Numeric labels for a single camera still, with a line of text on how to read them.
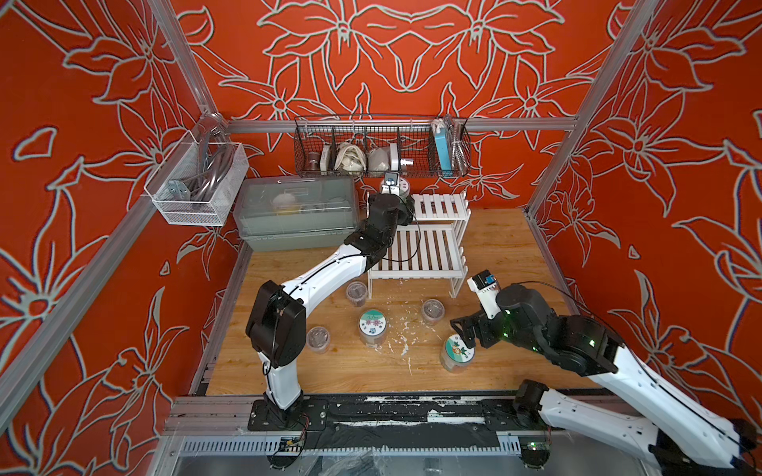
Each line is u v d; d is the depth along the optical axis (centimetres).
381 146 97
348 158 90
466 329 58
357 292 90
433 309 86
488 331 57
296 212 97
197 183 78
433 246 92
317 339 80
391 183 67
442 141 83
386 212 60
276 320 49
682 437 40
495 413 73
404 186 76
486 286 57
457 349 76
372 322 81
